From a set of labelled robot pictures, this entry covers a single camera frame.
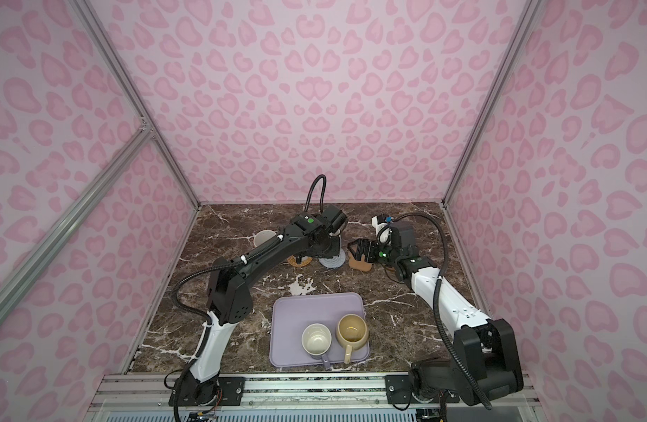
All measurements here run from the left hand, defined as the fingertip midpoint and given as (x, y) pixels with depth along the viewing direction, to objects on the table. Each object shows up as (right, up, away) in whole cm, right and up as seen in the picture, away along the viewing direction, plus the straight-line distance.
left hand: (335, 248), depth 89 cm
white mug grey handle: (-6, -28, -7) cm, 29 cm away
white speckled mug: (-27, +4, +9) cm, 29 cm away
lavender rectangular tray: (-14, -22, -1) cm, 26 cm away
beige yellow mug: (+5, -26, -6) cm, 27 cm away
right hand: (+8, +2, -6) cm, 10 cm away
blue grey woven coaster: (0, -6, +12) cm, 14 cm away
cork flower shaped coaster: (+10, -8, +11) cm, 17 cm away
